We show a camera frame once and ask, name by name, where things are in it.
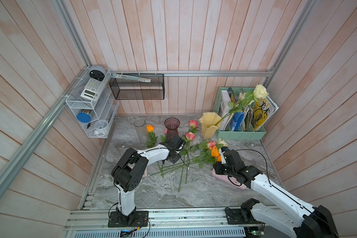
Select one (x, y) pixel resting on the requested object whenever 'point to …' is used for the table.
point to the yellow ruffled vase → (210, 122)
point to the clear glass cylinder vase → (141, 130)
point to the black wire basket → (126, 89)
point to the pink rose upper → (194, 123)
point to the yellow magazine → (264, 109)
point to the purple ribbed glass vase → (172, 124)
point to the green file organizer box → (246, 131)
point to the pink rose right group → (211, 144)
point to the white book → (224, 109)
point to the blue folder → (236, 121)
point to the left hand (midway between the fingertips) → (171, 155)
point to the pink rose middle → (189, 136)
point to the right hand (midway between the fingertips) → (213, 164)
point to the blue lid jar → (84, 117)
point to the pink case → (228, 180)
